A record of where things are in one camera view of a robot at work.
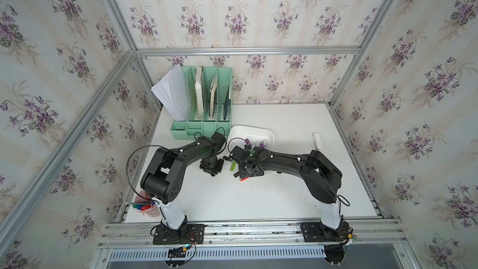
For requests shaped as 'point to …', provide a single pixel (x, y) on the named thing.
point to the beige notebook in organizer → (214, 83)
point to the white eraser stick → (317, 140)
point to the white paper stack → (172, 91)
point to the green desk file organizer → (209, 91)
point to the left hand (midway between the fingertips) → (217, 173)
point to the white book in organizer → (199, 93)
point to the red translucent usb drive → (243, 179)
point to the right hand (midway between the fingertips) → (248, 172)
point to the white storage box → (251, 137)
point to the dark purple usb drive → (261, 145)
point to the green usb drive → (233, 165)
